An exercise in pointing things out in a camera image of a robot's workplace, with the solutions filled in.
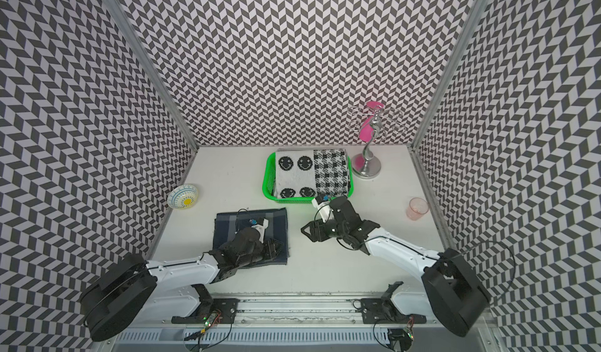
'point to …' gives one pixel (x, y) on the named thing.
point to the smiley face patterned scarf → (308, 173)
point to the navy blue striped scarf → (227, 224)
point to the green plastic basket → (267, 182)
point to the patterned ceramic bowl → (183, 197)
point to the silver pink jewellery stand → (368, 165)
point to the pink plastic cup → (417, 208)
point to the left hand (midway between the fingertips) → (281, 248)
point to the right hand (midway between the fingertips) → (309, 232)
